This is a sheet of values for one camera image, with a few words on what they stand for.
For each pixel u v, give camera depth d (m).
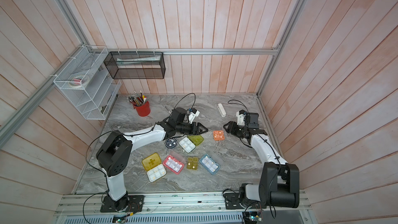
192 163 0.86
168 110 1.11
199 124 0.78
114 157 0.48
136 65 0.90
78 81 0.73
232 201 0.73
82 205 0.74
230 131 0.78
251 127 0.68
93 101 0.78
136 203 0.73
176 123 0.71
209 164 0.86
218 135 0.98
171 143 0.93
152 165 0.85
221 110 1.07
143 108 1.03
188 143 0.93
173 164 0.86
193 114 0.82
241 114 0.80
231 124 0.79
